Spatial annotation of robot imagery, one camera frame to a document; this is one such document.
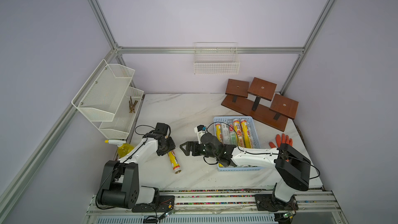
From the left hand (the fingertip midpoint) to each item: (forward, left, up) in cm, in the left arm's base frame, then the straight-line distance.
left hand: (171, 149), depth 89 cm
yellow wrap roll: (+13, -28, +1) cm, 31 cm away
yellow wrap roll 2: (+8, -44, +4) cm, 45 cm away
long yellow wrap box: (-9, -4, +3) cm, 10 cm away
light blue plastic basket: (+10, -41, +4) cm, 43 cm away
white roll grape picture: (+8, -37, +1) cm, 38 cm away
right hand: (-3, -11, +9) cm, 14 cm away
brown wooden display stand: (+32, -53, +11) cm, 63 cm away
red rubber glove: (+8, -67, -3) cm, 68 cm away
